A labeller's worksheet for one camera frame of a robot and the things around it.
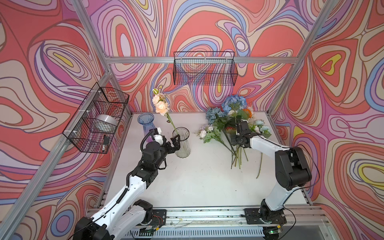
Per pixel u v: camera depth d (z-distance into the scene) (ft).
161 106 2.36
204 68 3.16
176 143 2.27
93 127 2.37
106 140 2.41
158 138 2.21
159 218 2.37
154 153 1.85
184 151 3.09
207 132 3.23
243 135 2.33
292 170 1.58
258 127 3.15
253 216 2.37
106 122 2.29
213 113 3.43
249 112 3.67
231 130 3.33
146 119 3.05
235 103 3.26
